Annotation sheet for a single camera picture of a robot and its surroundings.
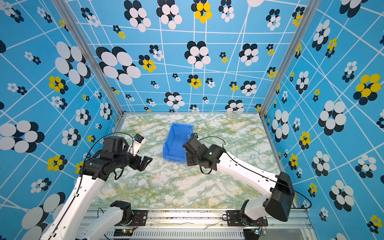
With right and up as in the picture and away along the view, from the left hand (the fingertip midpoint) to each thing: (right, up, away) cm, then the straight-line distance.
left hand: (144, 153), depth 74 cm
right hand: (+23, -2, +3) cm, 24 cm away
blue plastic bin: (+12, +7, +33) cm, 36 cm away
